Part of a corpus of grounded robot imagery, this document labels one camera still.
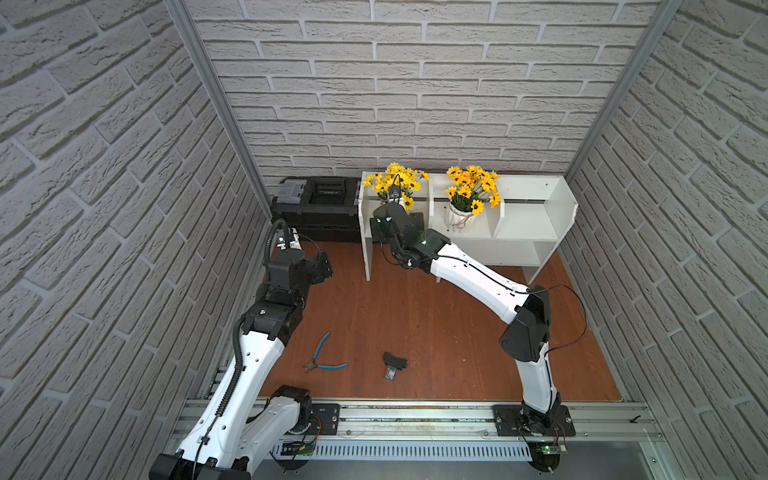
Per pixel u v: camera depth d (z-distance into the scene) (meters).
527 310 0.50
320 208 1.00
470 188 0.75
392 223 0.59
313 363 0.83
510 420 0.74
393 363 0.82
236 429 0.40
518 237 0.83
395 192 0.66
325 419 0.74
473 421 0.76
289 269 0.51
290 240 0.61
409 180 0.72
